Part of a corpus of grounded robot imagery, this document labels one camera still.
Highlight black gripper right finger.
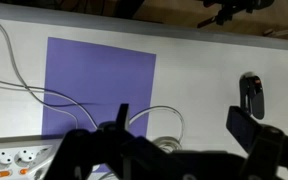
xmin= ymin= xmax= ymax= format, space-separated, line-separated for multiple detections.
xmin=225 ymin=105 xmax=288 ymax=180

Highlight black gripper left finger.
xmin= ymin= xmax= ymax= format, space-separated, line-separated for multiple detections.
xmin=43 ymin=103 xmax=185 ymax=180

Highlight white power strip orange switches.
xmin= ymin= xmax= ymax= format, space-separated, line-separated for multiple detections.
xmin=0 ymin=134 xmax=65 ymax=180

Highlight black stapler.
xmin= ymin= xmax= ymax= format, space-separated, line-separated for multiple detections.
xmin=238 ymin=72 xmax=266 ymax=121

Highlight purple paper sheet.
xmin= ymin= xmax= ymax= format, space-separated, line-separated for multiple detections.
xmin=41 ymin=36 xmax=157 ymax=173

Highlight white coiled power cord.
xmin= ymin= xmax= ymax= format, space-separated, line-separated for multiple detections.
xmin=128 ymin=105 xmax=186 ymax=154

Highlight thin grey cable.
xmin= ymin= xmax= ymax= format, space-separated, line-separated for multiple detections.
xmin=0 ymin=14 xmax=100 ymax=131
xmin=0 ymin=71 xmax=97 ymax=129

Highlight black camera tripod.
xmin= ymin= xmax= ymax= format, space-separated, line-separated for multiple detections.
xmin=196 ymin=0 xmax=276 ymax=30

